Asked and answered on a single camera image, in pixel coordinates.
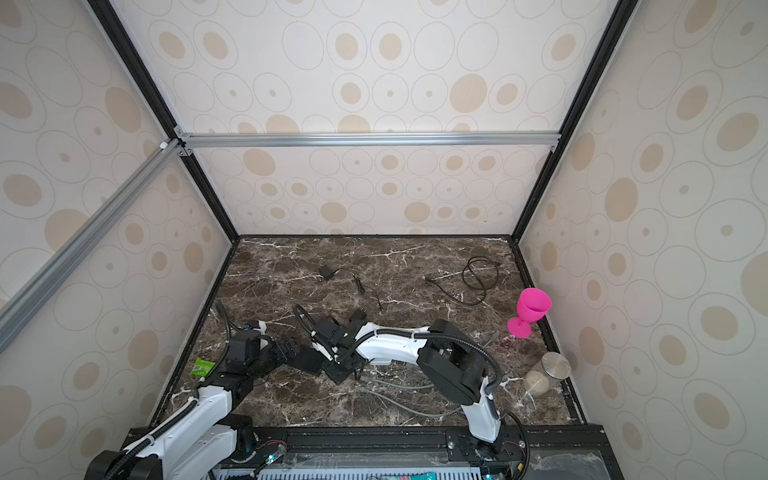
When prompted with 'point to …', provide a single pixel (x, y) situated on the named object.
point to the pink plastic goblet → (533, 305)
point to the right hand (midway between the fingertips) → (337, 373)
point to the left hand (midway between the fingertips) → (299, 339)
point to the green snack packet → (202, 368)
